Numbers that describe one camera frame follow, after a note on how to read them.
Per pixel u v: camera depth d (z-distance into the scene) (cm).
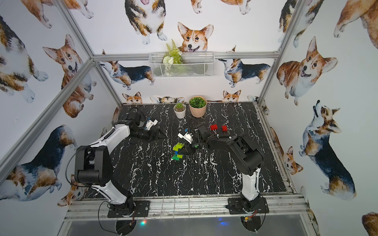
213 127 107
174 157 86
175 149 84
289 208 75
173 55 82
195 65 92
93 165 46
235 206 73
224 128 105
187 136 82
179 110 107
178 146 84
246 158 51
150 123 84
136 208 73
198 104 106
